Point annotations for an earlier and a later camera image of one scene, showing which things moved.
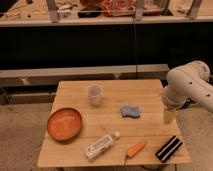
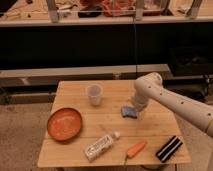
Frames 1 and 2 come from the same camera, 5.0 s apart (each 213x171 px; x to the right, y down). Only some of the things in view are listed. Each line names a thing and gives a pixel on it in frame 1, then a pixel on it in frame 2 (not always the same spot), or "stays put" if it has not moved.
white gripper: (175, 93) -> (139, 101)
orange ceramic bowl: (64, 123) stays put
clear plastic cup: (95, 93) stays put
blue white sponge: (130, 111) stays put
